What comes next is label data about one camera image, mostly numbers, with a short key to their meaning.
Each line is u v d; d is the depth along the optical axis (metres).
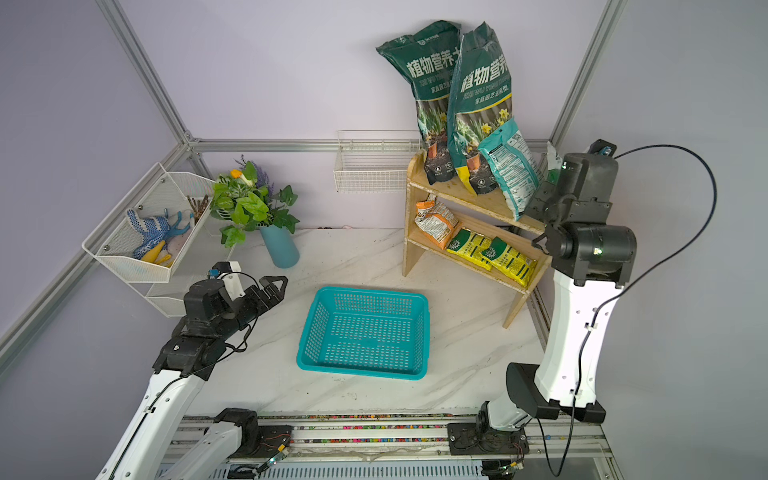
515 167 0.62
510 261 0.80
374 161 0.97
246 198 0.79
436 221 0.88
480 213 0.67
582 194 0.36
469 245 0.86
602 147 0.44
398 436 0.75
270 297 0.64
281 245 1.03
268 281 0.64
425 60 0.61
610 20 0.69
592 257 0.34
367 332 0.93
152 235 0.72
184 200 0.88
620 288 0.35
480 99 0.61
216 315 0.54
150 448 0.41
